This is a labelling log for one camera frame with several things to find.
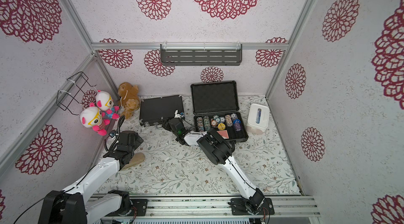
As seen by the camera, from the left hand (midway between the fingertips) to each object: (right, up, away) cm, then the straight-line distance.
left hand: (133, 141), depth 88 cm
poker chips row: (+40, +9, +14) cm, 43 cm away
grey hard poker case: (+48, +21, +18) cm, 55 cm away
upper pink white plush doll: (-18, +22, +5) cm, 29 cm away
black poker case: (+7, +17, +20) cm, 27 cm away
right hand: (+14, +12, +13) cm, 22 cm away
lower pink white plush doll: (-21, +14, -3) cm, 25 cm away
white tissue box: (+75, +12, +12) cm, 76 cm away
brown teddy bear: (-6, +24, +9) cm, 26 cm away
